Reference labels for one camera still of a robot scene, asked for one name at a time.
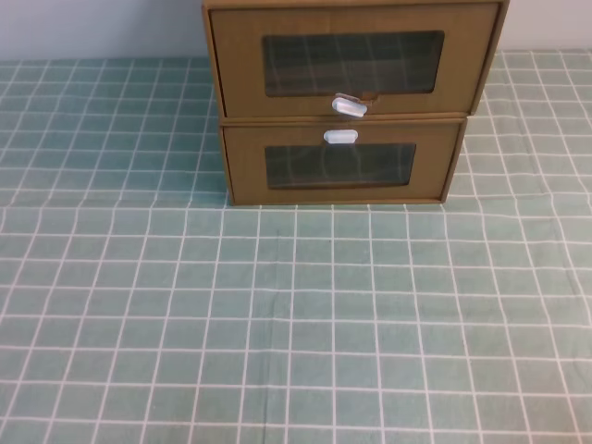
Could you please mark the cyan checkered tablecloth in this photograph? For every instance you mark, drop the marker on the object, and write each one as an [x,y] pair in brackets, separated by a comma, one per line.
[139,306]

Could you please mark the lower brown cardboard shoebox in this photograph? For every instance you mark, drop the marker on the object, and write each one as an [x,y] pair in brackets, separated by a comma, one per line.
[395,160]

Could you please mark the white plastic drawer handle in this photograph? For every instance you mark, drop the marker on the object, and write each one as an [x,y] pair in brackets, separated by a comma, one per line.
[348,106]
[341,136]

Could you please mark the brown cardboard shoebox drawer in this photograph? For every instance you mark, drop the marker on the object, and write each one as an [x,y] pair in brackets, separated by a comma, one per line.
[294,58]

